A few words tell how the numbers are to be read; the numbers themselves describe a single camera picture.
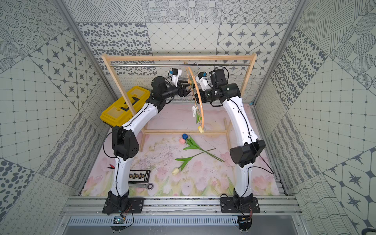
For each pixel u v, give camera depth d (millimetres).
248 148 476
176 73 731
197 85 645
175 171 837
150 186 806
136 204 744
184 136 991
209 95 643
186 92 764
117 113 922
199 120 766
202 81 688
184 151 953
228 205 731
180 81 782
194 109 761
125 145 564
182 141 970
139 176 829
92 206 750
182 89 749
